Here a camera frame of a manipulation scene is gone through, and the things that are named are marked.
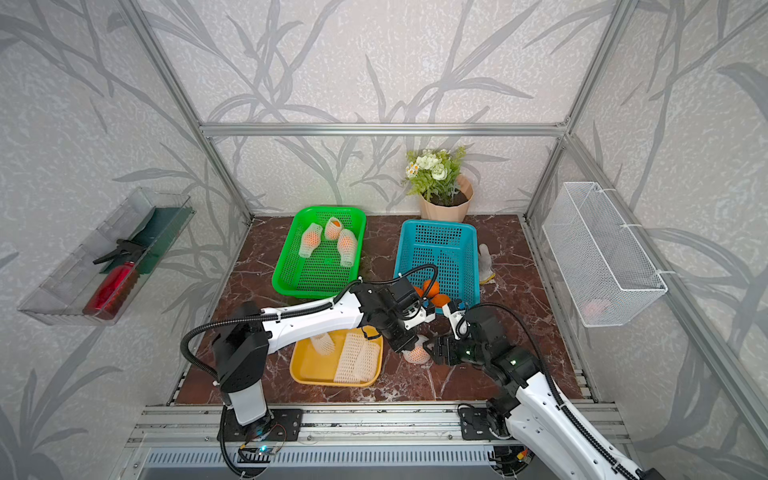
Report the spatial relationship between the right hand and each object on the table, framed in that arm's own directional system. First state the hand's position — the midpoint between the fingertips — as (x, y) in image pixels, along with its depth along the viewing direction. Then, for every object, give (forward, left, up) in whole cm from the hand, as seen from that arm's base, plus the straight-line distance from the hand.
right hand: (433, 342), depth 77 cm
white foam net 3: (+2, +30, -5) cm, 31 cm away
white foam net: (-4, +23, -7) cm, 24 cm away
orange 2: (+15, -3, -5) cm, 16 cm away
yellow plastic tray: (-3, +34, -10) cm, 36 cm away
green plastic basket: (+27, +36, -9) cm, 46 cm away
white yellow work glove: (+34, -22, -11) cm, 42 cm away
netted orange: (-2, +4, -4) cm, 6 cm away
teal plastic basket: (+36, -6, -11) cm, 38 cm away
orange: (+9, 0, +10) cm, 14 cm away
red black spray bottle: (+1, +65, +26) cm, 70 cm away
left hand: (-1, +5, -2) cm, 6 cm away
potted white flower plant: (+45, -3, +19) cm, 49 cm away
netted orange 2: (+39, +41, -4) cm, 57 cm away
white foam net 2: (-2, +18, -8) cm, 20 cm away
